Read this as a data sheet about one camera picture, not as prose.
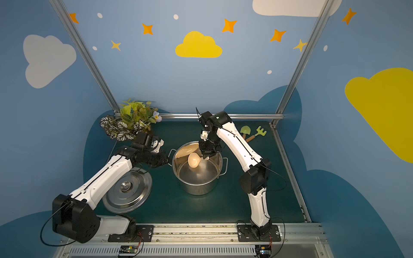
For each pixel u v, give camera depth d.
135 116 0.94
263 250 0.72
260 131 1.15
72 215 0.40
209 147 0.70
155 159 0.72
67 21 0.72
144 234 0.74
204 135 0.77
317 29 0.76
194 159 0.96
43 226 0.37
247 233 0.74
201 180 0.92
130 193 0.87
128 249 0.72
